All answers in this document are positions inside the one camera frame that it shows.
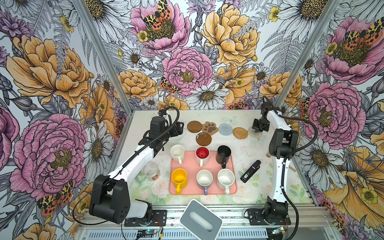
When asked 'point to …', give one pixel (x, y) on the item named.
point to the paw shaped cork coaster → (210, 128)
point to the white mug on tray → (225, 178)
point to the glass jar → (151, 171)
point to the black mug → (223, 154)
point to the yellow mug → (179, 177)
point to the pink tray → (192, 179)
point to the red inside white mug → (202, 154)
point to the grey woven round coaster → (225, 129)
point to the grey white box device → (202, 222)
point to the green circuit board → (146, 233)
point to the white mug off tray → (177, 153)
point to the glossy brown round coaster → (203, 138)
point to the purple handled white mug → (204, 178)
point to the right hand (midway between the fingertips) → (256, 132)
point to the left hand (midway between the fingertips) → (178, 129)
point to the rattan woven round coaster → (240, 133)
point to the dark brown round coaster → (194, 126)
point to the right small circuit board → (278, 230)
